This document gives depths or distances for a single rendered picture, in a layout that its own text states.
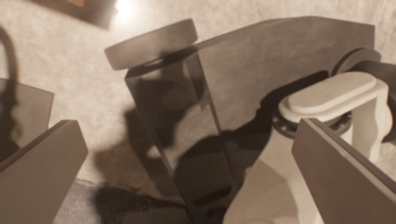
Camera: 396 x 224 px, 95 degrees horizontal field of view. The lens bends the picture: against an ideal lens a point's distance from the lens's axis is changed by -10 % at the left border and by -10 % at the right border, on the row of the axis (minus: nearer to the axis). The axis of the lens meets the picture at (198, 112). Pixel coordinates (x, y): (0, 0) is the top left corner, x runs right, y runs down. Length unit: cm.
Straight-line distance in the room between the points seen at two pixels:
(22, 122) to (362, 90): 79
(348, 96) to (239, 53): 22
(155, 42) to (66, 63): 30
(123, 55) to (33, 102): 34
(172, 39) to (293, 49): 28
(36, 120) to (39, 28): 24
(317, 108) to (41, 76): 63
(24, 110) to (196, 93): 47
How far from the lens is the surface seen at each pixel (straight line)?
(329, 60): 59
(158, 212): 83
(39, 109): 65
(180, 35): 38
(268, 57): 47
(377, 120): 48
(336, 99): 41
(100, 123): 63
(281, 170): 33
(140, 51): 37
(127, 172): 71
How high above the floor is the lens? 56
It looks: 64 degrees down
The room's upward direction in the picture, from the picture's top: 145 degrees clockwise
